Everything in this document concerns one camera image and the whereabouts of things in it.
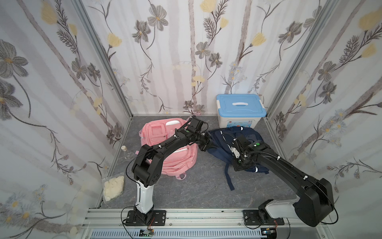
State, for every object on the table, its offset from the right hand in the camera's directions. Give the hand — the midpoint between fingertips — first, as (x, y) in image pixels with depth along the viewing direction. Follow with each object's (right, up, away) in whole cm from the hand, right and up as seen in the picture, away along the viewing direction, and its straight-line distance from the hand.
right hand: (238, 166), depth 80 cm
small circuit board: (-49, -30, -9) cm, 58 cm away
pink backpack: (-33, 0, +10) cm, 34 cm away
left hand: (-9, +12, 0) cm, 16 cm away
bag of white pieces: (-70, -12, +2) cm, 71 cm away
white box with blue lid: (+8, +34, +22) cm, 41 cm away
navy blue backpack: (-10, +9, +2) cm, 14 cm away
